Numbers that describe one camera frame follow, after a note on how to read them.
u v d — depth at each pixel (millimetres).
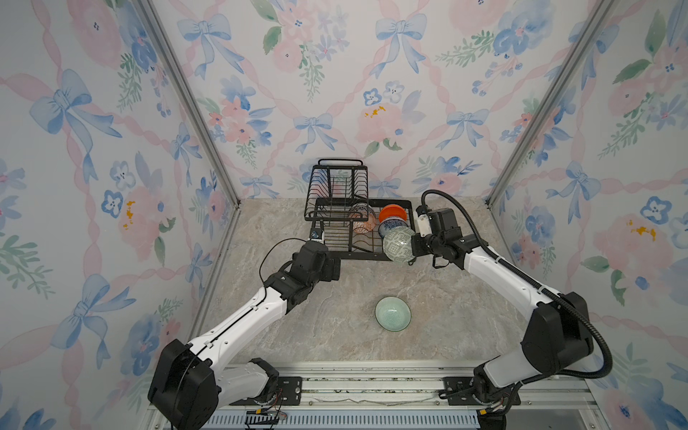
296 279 598
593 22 705
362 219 831
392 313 856
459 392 722
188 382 386
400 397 736
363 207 1092
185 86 836
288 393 745
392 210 1065
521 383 573
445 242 653
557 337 433
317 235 707
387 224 1057
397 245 886
